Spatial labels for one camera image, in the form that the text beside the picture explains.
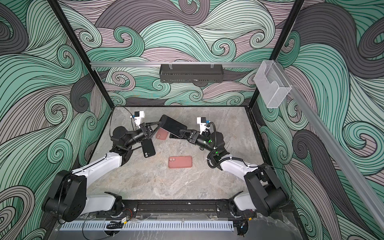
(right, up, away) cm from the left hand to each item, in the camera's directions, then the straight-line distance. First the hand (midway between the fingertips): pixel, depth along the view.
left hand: (162, 123), depth 72 cm
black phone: (-14, -17, +23) cm, 32 cm away
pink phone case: (+8, -24, +19) cm, 32 cm away
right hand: (+9, -5, 0) cm, 10 cm away
